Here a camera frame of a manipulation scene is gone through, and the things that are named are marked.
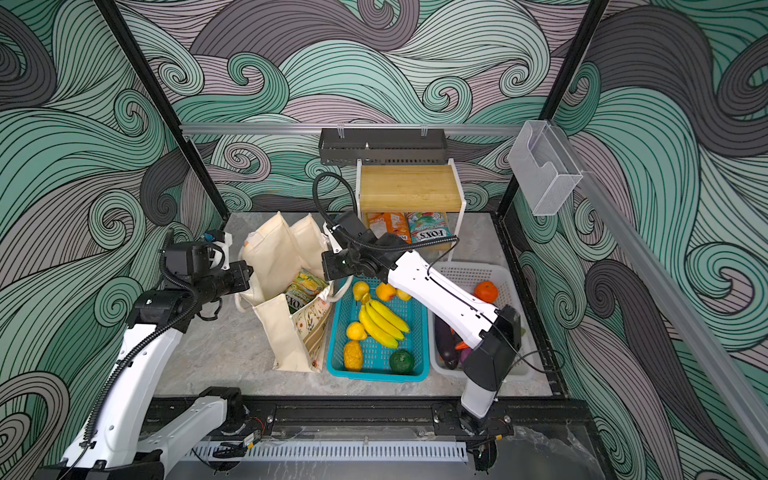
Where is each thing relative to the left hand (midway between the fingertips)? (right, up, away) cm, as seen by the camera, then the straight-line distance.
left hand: (253, 266), depth 73 cm
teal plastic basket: (+31, -27, +12) cm, 43 cm away
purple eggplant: (+50, -22, +8) cm, 55 cm away
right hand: (+18, 0, 0) cm, 18 cm away
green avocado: (+37, -26, +5) cm, 46 cm away
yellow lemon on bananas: (+25, -20, +11) cm, 34 cm away
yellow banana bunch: (+33, -19, +14) cm, 40 cm away
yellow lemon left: (+25, -9, +20) cm, 33 cm away
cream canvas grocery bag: (+11, -18, -1) cm, 21 cm away
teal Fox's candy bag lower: (+47, +11, +20) cm, 52 cm away
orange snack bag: (+37, +12, +20) cm, 44 cm away
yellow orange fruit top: (+34, -10, +20) cm, 40 cm away
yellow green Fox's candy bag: (+9, -8, +15) cm, 19 cm away
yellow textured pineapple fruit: (+24, -26, +7) cm, 36 cm away
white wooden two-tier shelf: (+33, +21, +10) cm, 40 cm away
